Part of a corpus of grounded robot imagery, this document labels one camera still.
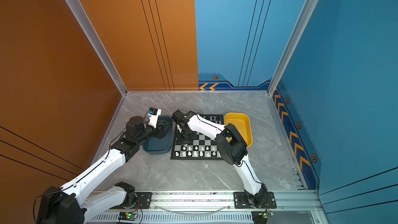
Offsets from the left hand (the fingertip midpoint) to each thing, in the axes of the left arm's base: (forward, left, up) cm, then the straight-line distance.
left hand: (169, 122), depth 80 cm
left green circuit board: (-38, +16, -21) cm, 47 cm away
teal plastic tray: (-6, +5, -17) cm, 19 cm away
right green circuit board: (-38, -46, -19) cm, 63 cm away
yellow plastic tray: (+13, -43, -19) cm, 49 cm away
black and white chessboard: (-7, -17, -16) cm, 24 cm away
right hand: (-4, -5, -16) cm, 18 cm away
